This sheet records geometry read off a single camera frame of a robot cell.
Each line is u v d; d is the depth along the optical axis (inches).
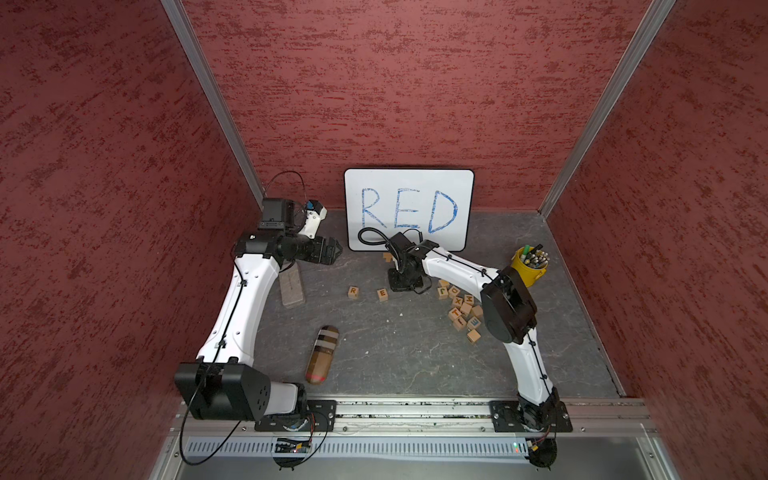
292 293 37.0
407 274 28.6
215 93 33.6
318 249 26.3
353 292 37.3
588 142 38.5
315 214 26.9
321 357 32.0
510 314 22.7
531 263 35.0
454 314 35.4
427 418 29.7
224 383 15.1
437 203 37.3
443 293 37.2
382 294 37.2
